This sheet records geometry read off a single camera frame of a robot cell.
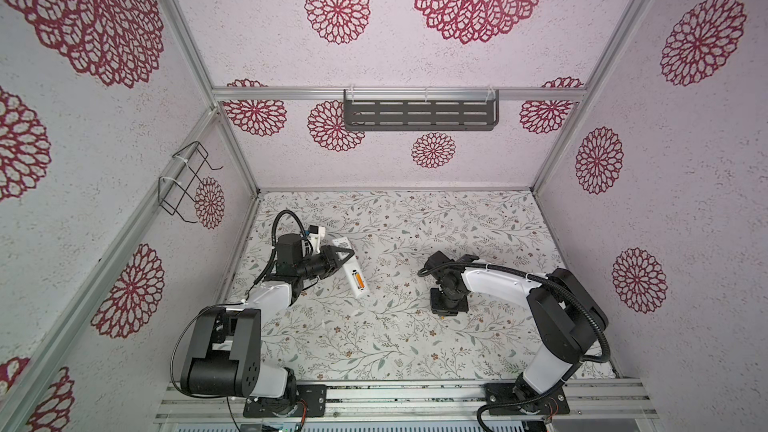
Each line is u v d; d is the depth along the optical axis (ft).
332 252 2.67
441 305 2.61
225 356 1.40
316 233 2.71
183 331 1.44
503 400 2.44
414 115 3.27
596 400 2.47
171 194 2.39
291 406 2.24
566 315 1.54
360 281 2.68
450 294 2.38
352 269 2.72
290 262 2.28
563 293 1.57
